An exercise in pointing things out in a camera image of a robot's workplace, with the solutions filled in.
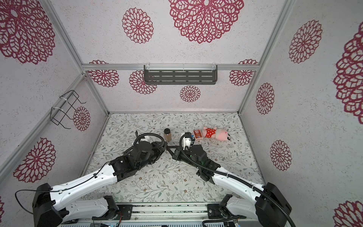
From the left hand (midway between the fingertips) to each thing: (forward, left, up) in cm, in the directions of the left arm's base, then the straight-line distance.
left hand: (168, 146), depth 73 cm
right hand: (-2, +1, +2) cm, 3 cm away
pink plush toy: (+20, -34, -17) cm, 43 cm away
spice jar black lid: (+21, +3, -14) cm, 25 cm away
